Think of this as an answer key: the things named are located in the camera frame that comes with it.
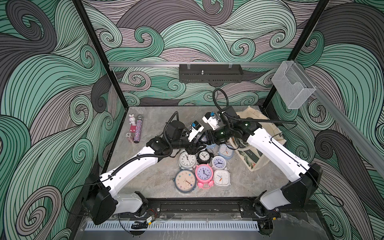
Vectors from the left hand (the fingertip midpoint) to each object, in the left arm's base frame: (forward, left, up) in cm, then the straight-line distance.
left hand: (202, 139), depth 72 cm
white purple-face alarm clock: (-2, -12, -22) cm, 25 cm away
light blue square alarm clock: (+6, -17, -22) cm, 28 cm away
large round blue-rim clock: (-13, +8, -21) cm, 26 cm away
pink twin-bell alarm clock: (-9, -2, -23) cm, 24 cm away
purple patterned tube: (+23, +43, -22) cm, 53 cm away
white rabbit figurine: (+27, +47, -18) cm, 57 cm away
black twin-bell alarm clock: (+1, -3, -21) cm, 21 cm away
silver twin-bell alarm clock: (-2, +7, -20) cm, 22 cm away
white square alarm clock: (-12, -12, -22) cm, 27 cm away
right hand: (-1, 0, 0) cm, 1 cm away
